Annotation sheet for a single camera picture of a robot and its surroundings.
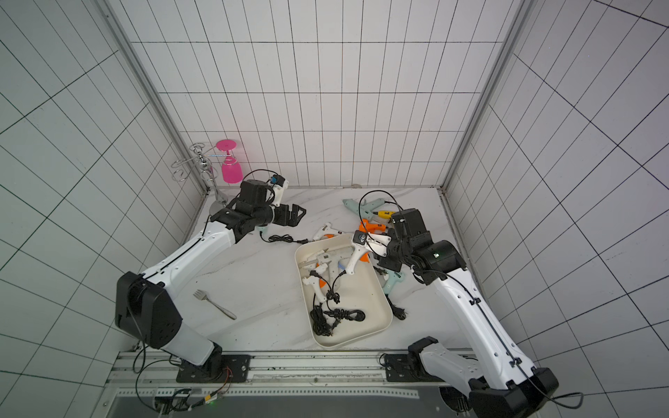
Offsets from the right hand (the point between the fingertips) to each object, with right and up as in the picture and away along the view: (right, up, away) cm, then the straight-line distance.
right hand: (370, 241), depth 73 cm
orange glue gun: (+2, +2, +33) cm, 33 cm away
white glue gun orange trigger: (-16, -16, +12) cm, 26 cm away
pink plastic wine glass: (-53, +25, +29) cm, 65 cm away
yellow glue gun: (+10, +7, +33) cm, 35 cm away
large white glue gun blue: (-6, -6, -7) cm, 11 cm away
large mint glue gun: (+2, +8, +34) cm, 35 cm away
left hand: (-25, +8, +11) cm, 28 cm away
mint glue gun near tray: (+10, -15, +17) cm, 25 cm away
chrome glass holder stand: (-76, +27, +37) cm, 89 cm away
